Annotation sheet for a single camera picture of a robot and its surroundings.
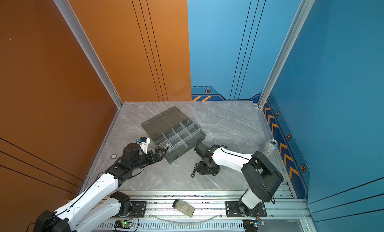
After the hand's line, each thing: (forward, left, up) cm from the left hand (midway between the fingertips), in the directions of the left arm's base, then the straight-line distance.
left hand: (163, 152), depth 81 cm
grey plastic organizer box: (+21, -2, -6) cm, 22 cm away
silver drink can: (+3, -58, +3) cm, 59 cm away
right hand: (-7, -23, -11) cm, 27 cm away
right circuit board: (-31, -45, -12) cm, 56 cm away
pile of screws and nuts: (-4, -19, -11) cm, 22 cm away
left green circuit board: (-31, +16, -13) cm, 37 cm away
